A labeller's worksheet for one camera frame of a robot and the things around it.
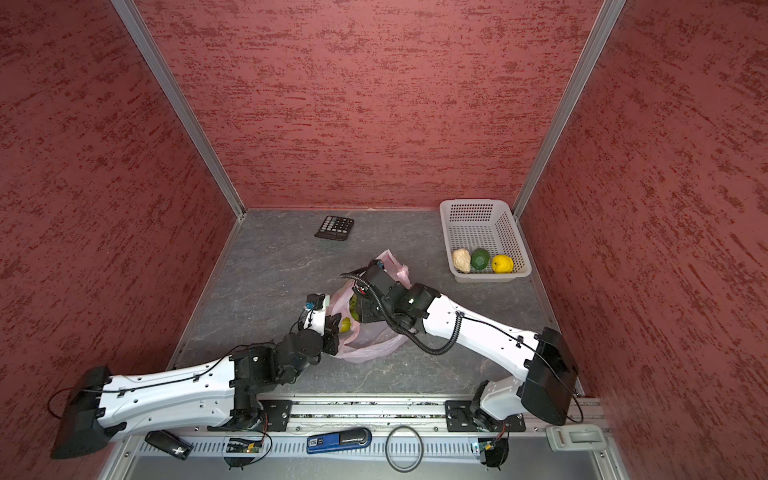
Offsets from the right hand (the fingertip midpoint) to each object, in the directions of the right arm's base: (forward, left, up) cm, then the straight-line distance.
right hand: (364, 314), depth 76 cm
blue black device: (-26, +6, -11) cm, 29 cm away
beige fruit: (+24, -32, -10) cm, 41 cm away
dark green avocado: (+24, -38, -11) cm, 47 cm away
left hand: (-1, +6, -1) cm, 7 cm away
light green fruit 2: (+1, +2, +2) cm, 4 cm away
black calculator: (+43, +14, -13) cm, 47 cm away
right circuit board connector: (-28, -32, -17) cm, 46 cm away
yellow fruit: (+21, -45, -10) cm, 51 cm away
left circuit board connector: (-25, +32, -18) cm, 45 cm away
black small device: (-25, +46, -12) cm, 54 cm away
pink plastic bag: (0, 0, -15) cm, 16 cm away
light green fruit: (0, +6, -7) cm, 9 cm away
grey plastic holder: (-27, -49, -14) cm, 58 cm away
